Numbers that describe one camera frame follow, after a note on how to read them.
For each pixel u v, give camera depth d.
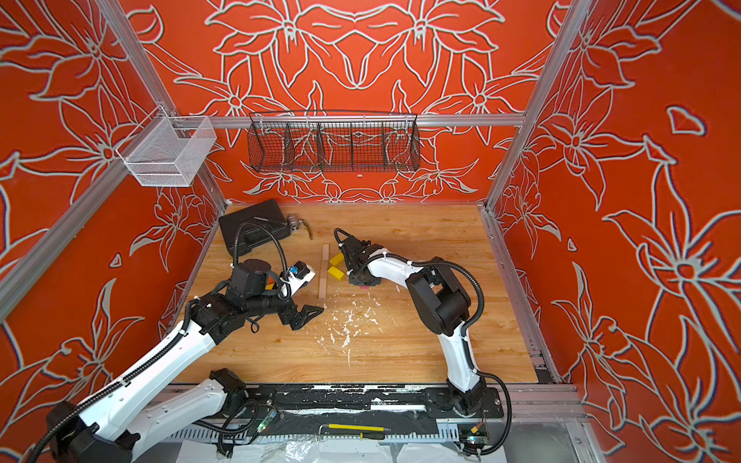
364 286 0.95
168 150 0.92
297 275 0.62
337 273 0.97
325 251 1.04
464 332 0.54
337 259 1.01
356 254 0.77
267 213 1.12
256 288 0.57
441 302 0.52
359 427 0.70
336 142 0.97
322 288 0.94
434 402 0.73
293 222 1.10
